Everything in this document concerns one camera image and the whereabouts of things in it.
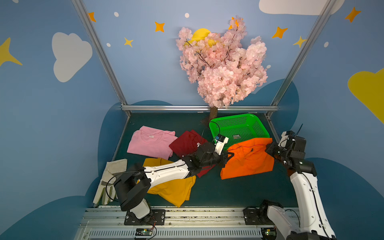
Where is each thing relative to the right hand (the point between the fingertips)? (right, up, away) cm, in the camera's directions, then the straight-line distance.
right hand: (270, 143), depth 78 cm
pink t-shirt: (-70, -2, +25) cm, 74 cm away
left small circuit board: (-65, -43, -6) cm, 78 cm away
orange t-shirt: (-10, -8, +2) cm, 13 cm away
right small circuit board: (-3, -44, -5) cm, 44 cm away
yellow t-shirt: (-50, -27, +4) cm, 57 cm away
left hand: (-20, -4, -4) cm, 21 cm away
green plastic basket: (-7, +8, +34) cm, 36 cm away
